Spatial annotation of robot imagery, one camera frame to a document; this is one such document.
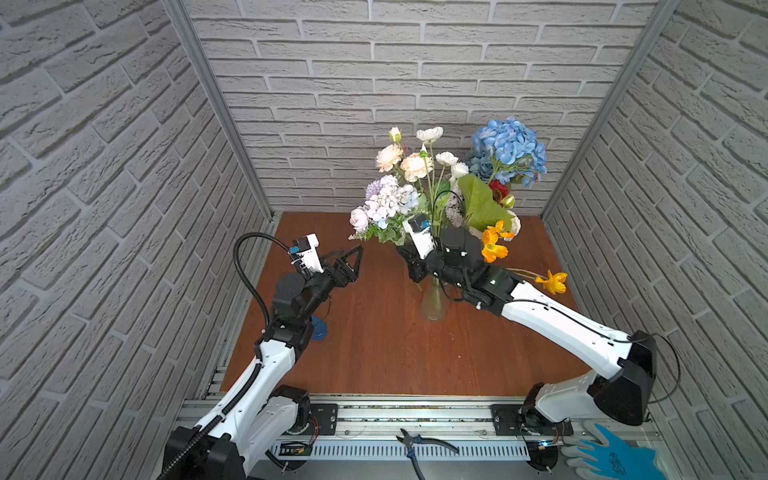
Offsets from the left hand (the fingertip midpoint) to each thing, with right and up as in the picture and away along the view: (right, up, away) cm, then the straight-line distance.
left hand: (354, 247), depth 71 cm
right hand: (+11, +1, -1) cm, 11 cm away
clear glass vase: (+21, -17, +15) cm, 31 cm away
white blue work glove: (+61, -50, -2) cm, 79 cm away
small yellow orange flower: (+44, -8, -8) cm, 46 cm away
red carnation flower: (+40, +15, +11) cm, 44 cm away
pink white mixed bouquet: (+27, +11, +12) cm, 32 cm away
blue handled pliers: (+14, -47, -1) cm, 49 cm away
